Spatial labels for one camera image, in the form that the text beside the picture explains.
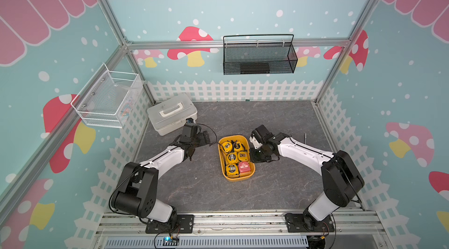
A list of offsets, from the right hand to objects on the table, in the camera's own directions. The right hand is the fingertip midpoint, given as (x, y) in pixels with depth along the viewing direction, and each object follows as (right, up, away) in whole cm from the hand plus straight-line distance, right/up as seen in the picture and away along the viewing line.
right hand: (251, 159), depth 87 cm
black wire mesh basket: (+5, +55, +7) cm, 56 cm away
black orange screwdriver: (+33, +9, +13) cm, 36 cm away
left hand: (-26, +10, +6) cm, 28 cm away
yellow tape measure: (-12, +6, +5) cm, 15 cm away
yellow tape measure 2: (-9, 0, +4) cm, 10 cm away
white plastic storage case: (-43, +23, +10) cm, 50 cm away
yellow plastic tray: (-3, +9, +9) cm, 13 cm away
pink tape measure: (-3, -4, +2) cm, 6 cm away
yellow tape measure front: (-9, -5, 0) cm, 11 cm away
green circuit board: (-36, -31, -15) cm, 50 cm away
